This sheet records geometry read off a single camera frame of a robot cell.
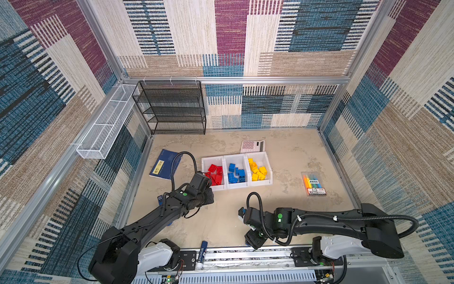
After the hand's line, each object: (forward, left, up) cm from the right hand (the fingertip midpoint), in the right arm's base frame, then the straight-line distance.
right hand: (254, 240), depth 75 cm
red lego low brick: (+35, +15, -1) cm, 39 cm away
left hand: (+20, +18, +4) cm, 27 cm away
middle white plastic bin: (+40, +3, -1) cm, 40 cm away
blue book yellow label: (+38, +47, -1) cm, 60 cm away
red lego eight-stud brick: (+29, +16, +1) cm, 33 cm away
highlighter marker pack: (+27, -34, -3) cm, 43 cm away
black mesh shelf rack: (+73, +44, +13) cm, 86 cm away
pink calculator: (+52, -5, -2) cm, 52 cm away
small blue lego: (+37, +8, -1) cm, 38 cm away
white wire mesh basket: (+47, +77, +14) cm, 91 cm away
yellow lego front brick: (+35, -5, -2) cm, 35 cm away
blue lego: (+33, +3, -1) cm, 33 cm away
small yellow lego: (+37, -4, 0) cm, 38 cm away
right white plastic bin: (+42, -9, -2) cm, 43 cm away
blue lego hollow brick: (+30, +3, -2) cm, 30 cm away
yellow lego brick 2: (+30, -4, 0) cm, 30 cm away
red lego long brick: (+33, +21, -1) cm, 39 cm away
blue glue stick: (-4, +21, -2) cm, 22 cm away
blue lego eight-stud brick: (+29, +9, -1) cm, 30 cm away
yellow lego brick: (+31, -7, -2) cm, 32 cm away
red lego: (+37, +19, -1) cm, 42 cm away
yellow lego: (+34, -9, -1) cm, 36 cm away
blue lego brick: (+35, +5, -2) cm, 35 cm away
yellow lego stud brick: (+40, -2, 0) cm, 40 cm away
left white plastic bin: (+38, +14, +4) cm, 41 cm away
